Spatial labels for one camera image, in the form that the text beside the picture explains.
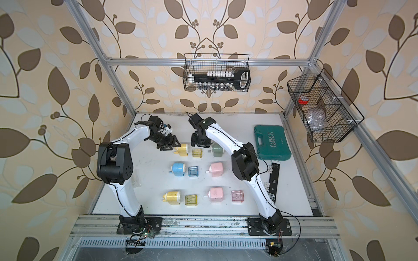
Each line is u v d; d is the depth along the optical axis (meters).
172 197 0.75
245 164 0.60
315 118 0.72
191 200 0.83
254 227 0.74
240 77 0.83
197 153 1.00
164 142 0.84
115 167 0.52
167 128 0.91
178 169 0.85
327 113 0.73
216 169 0.86
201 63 0.91
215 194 0.77
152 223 0.75
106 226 0.76
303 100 0.81
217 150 0.93
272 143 0.99
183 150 0.96
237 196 0.83
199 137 0.80
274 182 0.87
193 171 0.93
